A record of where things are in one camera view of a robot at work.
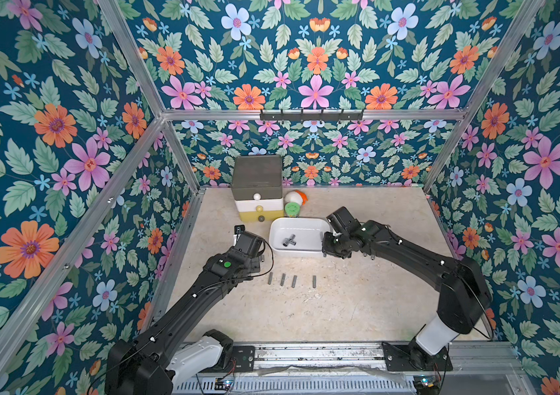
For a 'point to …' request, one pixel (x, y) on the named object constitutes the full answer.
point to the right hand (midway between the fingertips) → (321, 246)
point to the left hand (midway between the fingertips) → (252, 257)
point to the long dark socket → (282, 279)
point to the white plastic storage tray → (297, 237)
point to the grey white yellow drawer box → (257, 187)
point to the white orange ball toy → (295, 196)
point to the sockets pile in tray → (290, 240)
